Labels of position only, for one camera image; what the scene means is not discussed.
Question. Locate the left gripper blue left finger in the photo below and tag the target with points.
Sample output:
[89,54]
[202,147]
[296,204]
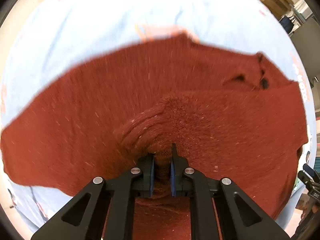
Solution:
[147,165]

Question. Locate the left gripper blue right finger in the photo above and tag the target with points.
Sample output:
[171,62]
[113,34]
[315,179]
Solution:
[177,167]

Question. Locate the dark red knit sweater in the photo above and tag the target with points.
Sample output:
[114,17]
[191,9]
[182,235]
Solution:
[231,115]

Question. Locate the blue dinosaur print bedspread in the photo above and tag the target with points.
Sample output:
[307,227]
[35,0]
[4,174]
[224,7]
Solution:
[62,34]

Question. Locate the dark blue bag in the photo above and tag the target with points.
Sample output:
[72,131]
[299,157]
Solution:
[287,23]

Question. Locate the grey office chair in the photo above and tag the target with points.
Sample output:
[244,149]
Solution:
[306,41]

